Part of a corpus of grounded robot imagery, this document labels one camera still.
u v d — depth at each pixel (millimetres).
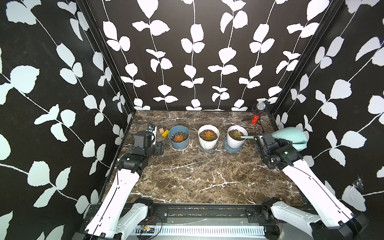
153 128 655
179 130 983
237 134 953
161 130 1065
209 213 752
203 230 701
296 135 720
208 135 953
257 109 929
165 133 1040
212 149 982
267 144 549
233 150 982
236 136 945
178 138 929
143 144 540
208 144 930
